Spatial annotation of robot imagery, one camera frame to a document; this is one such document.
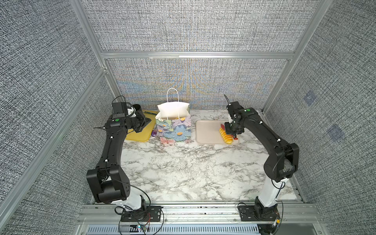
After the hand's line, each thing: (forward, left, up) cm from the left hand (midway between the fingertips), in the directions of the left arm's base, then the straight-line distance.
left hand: (153, 116), depth 81 cm
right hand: (-2, -44, -9) cm, 45 cm away
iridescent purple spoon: (+8, +5, -27) cm, 28 cm away
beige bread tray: (+9, -34, -29) cm, 46 cm away
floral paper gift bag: (-1, -10, -13) cm, 16 cm away
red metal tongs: (-10, -44, -7) cm, 46 cm away
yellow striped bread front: (-2, -46, -22) cm, 50 cm away
